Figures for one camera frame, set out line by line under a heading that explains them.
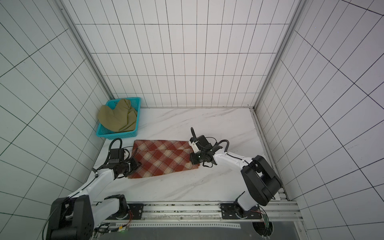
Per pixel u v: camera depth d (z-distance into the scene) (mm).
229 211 725
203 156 669
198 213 730
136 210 737
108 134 942
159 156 920
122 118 1037
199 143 683
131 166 758
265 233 682
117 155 697
